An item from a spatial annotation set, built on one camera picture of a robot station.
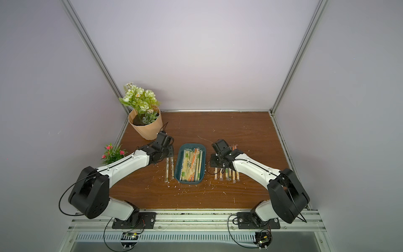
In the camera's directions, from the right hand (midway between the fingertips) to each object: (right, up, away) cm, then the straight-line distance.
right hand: (213, 157), depth 87 cm
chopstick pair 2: (+12, -11, +1) cm, 16 cm away
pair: (-27, -8, +3) cm, 28 cm away
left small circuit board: (-40, -34, -15) cm, 54 cm away
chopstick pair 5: (-24, -7, +4) cm, 25 cm away
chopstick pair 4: (+2, -9, +3) cm, 10 cm away
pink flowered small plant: (-55, +2, -3) cm, 55 cm away
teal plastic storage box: (-20, -2, +6) cm, 21 cm away
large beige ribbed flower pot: (-39, +18, +4) cm, 43 cm away
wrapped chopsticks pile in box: (-12, -6, +4) cm, 14 cm away
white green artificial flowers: (-39, +32, +1) cm, 50 cm away
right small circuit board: (+23, -35, -16) cm, 44 cm away
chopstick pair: (+13, -10, +1) cm, 16 cm away
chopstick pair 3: (+5, -11, +1) cm, 12 cm away
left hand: (-24, +4, +4) cm, 24 cm away
